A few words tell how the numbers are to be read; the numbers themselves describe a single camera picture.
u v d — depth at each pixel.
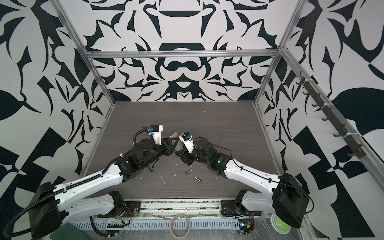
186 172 0.85
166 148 0.65
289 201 0.41
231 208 0.75
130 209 0.73
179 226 0.70
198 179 0.83
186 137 0.66
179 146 0.74
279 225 0.68
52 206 0.41
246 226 0.71
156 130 0.66
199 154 0.62
